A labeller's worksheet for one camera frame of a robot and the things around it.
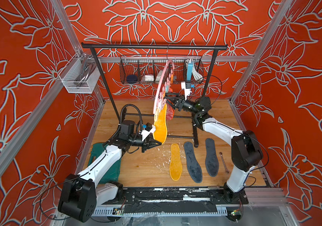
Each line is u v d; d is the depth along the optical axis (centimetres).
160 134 70
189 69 85
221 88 116
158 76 90
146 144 65
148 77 87
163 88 74
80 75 83
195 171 81
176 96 74
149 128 64
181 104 66
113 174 77
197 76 90
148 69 101
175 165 83
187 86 66
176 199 73
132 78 95
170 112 85
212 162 85
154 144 71
